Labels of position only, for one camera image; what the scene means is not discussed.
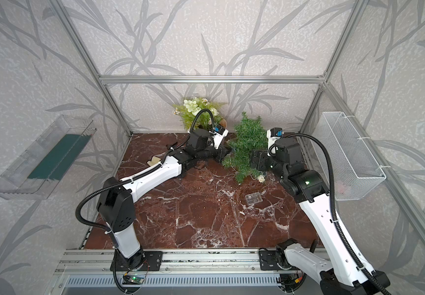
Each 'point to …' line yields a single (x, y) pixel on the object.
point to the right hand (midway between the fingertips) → (258, 151)
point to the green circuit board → (130, 279)
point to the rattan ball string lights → (261, 178)
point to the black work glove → (154, 160)
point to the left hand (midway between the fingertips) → (231, 150)
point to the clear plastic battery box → (253, 198)
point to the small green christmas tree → (250, 134)
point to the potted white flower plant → (190, 109)
